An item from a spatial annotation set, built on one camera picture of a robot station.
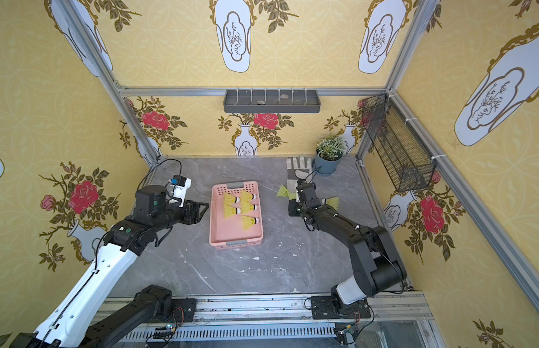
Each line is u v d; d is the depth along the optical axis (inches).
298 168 46.0
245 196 39.4
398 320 30.1
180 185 24.7
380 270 17.5
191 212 24.7
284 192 40.6
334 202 40.4
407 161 32.6
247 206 37.9
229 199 39.4
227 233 36.3
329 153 40.5
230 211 37.6
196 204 25.7
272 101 36.4
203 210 27.9
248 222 36.4
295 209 32.6
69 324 15.1
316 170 44.7
